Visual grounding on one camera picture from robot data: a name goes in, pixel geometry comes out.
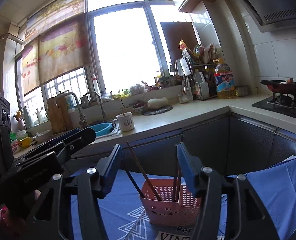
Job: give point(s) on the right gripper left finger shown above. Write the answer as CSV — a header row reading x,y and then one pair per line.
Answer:
x,y
52,212

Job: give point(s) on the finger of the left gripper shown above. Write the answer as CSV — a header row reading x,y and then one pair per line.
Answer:
x,y
54,139
63,150

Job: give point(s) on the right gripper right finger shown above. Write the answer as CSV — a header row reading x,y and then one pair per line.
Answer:
x,y
246,214

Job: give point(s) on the brown wooden chopstick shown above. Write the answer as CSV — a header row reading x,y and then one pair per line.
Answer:
x,y
135,184
175,178
143,171
178,185

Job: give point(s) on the chrome kitchen faucet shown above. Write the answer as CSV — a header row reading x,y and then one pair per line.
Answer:
x,y
72,102

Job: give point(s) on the person's hand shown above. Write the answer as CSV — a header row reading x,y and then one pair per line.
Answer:
x,y
9,220

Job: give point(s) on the wooden cutting board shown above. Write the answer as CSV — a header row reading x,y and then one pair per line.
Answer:
x,y
58,115

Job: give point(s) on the blue printed tablecloth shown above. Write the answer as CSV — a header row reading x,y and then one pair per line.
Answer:
x,y
124,216

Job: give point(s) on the blue plastic basin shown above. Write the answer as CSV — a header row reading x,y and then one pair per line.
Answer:
x,y
102,129

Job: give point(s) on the white mug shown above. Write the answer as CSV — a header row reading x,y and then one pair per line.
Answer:
x,y
124,122

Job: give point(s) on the pink plastic utensil holder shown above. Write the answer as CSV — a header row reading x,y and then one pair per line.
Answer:
x,y
174,209

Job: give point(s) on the printed roller blind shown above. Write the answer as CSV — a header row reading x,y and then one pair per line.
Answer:
x,y
56,42

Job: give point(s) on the white radish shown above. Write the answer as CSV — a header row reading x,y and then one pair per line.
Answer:
x,y
157,103

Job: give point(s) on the black gas stove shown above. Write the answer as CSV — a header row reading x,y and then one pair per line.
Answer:
x,y
282,104

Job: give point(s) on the white plastic jug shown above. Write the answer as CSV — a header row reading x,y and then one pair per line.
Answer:
x,y
203,85

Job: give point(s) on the red frying pan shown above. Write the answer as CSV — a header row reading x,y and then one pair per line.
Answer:
x,y
280,86

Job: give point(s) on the yellow cooking oil bottle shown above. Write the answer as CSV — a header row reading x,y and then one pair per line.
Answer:
x,y
224,80

